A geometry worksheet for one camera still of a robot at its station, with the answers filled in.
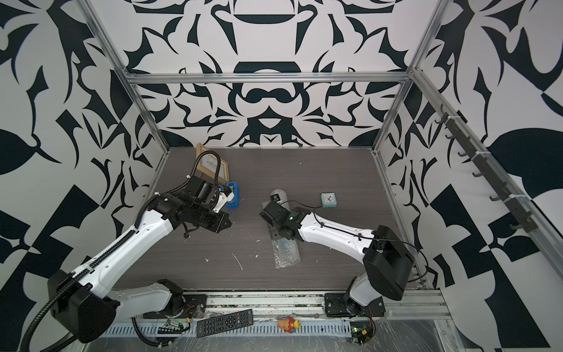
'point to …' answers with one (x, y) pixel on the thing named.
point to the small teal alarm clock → (328, 199)
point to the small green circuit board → (172, 327)
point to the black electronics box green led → (362, 331)
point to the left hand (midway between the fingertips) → (227, 220)
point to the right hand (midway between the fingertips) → (277, 224)
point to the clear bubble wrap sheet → (286, 251)
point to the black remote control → (207, 326)
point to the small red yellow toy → (289, 325)
